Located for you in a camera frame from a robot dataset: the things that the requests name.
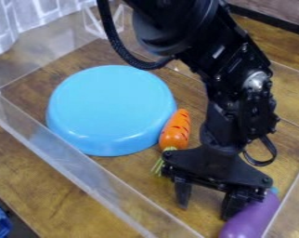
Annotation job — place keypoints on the clear acrylic enclosure wall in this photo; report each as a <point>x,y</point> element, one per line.
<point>76,196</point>

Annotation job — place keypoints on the blue round tray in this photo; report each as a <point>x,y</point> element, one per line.
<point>110,110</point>

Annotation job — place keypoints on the white curtain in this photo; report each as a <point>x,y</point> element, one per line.
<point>23,15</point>

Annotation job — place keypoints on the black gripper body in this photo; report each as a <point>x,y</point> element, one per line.
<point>212,165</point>

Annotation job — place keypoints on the purple toy eggplant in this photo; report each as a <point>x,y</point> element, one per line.
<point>250,223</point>

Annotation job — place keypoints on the orange toy carrot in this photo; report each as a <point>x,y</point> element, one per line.
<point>176,131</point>

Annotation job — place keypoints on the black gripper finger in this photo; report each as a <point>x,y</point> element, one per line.
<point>183,190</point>
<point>234,203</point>

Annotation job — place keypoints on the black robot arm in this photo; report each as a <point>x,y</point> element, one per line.
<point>195,31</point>

